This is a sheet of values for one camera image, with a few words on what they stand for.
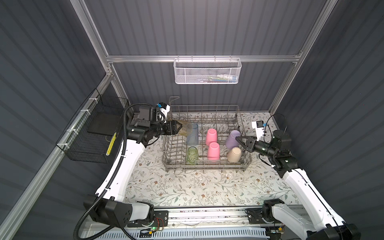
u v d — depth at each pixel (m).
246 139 0.66
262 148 0.63
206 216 0.75
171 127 0.63
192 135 0.94
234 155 0.82
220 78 0.92
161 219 0.72
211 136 0.91
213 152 0.85
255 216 0.73
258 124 0.65
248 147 0.63
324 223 0.39
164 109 0.65
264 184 0.85
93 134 0.73
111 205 0.37
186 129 0.96
